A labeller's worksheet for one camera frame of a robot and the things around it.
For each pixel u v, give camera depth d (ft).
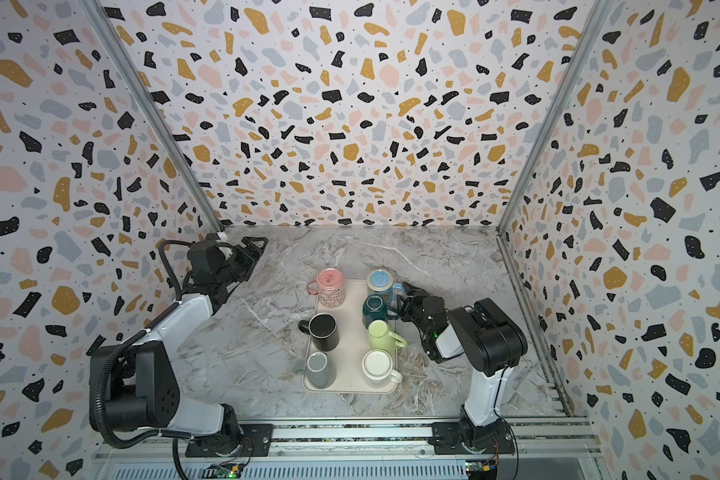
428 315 2.45
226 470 2.30
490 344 1.65
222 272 2.39
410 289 2.95
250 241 2.61
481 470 2.35
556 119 2.94
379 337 2.67
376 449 2.40
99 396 1.21
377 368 2.57
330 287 3.00
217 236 2.64
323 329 2.77
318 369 2.50
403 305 2.94
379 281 3.09
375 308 2.82
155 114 2.85
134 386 1.40
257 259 2.60
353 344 2.97
